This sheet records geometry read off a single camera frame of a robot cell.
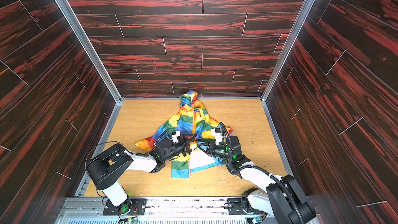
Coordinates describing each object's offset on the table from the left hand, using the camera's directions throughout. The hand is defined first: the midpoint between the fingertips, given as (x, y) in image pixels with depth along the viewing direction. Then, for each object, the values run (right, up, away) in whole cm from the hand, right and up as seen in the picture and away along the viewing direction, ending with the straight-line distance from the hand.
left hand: (198, 139), depth 80 cm
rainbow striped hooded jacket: (-5, +10, +27) cm, 29 cm away
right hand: (0, -2, -2) cm, 3 cm away
